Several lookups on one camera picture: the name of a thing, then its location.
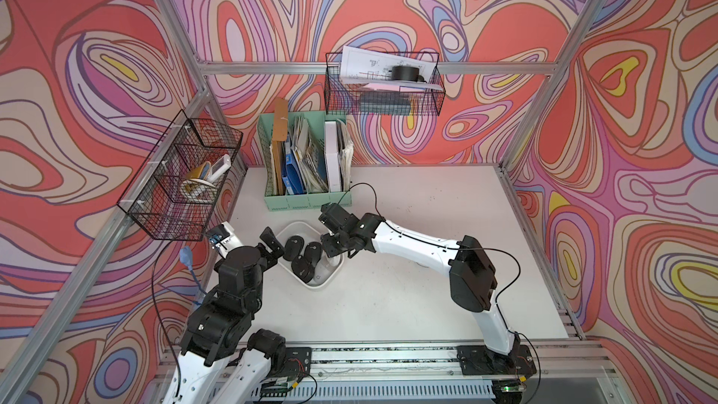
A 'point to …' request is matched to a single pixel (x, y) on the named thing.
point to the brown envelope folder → (280, 138)
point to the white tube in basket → (219, 167)
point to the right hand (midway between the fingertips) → (331, 251)
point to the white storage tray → (308, 234)
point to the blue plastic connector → (186, 255)
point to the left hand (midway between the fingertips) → (260, 237)
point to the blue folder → (293, 179)
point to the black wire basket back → (356, 99)
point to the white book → (332, 160)
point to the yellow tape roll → (197, 185)
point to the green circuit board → (274, 389)
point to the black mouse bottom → (302, 268)
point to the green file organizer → (275, 202)
